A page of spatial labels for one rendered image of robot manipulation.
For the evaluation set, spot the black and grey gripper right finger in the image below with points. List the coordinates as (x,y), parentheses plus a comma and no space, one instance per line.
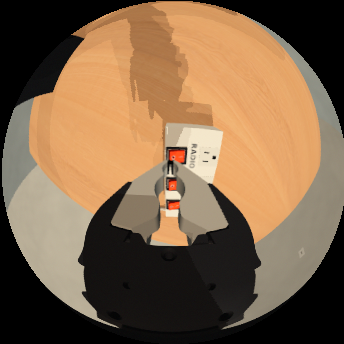
(204,209)

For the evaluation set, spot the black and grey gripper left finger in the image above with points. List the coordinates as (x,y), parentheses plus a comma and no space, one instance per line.
(134,208)

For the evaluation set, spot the white power strip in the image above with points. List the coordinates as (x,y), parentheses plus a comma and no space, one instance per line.
(197,147)

